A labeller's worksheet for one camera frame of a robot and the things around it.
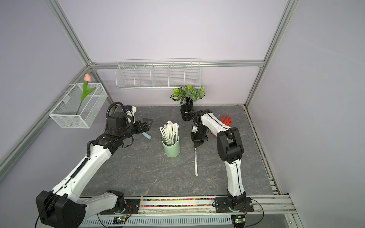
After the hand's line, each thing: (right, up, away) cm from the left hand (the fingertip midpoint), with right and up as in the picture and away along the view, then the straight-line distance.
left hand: (147, 122), depth 77 cm
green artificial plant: (+20, +18, +14) cm, 30 cm away
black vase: (+22, +9, +26) cm, 35 cm away
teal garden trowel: (-7, -10, +23) cm, 26 cm away
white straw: (+27, -25, +10) cm, 38 cm away
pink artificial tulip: (-36, +18, +3) cm, 41 cm away
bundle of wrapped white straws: (+11, -7, +8) cm, 15 cm away
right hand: (+28, -15, +14) cm, 35 cm away
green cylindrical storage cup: (+12, -18, +11) cm, 25 cm away
